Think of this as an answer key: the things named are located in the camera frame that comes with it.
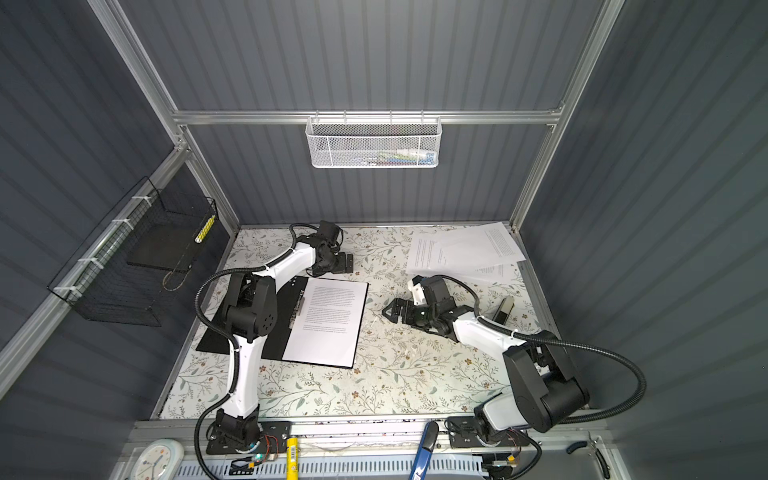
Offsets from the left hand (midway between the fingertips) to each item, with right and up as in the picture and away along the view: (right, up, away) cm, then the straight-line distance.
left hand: (339, 267), depth 104 cm
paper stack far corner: (+54, +5, +13) cm, 56 cm away
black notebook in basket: (-41, +7, -26) cm, 49 cm away
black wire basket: (-46, +1, -32) cm, 56 cm away
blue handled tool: (+27, -39, -33) cm, 58 cm away
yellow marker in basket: (-34, +11, -22) cm, 42 cm away
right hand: (+20, -14, -17) cm, 30 cm away
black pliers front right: (+67, -42, -32) cm, 85 cm away
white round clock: (-37, -44, -35) cm, 67 cm away
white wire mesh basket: (+12, +47, +8) cm, 49 cm away
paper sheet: (-2, -19, -10) cm, 21 cm away
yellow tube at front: (-5, -43, -34) cm, 56 cm away
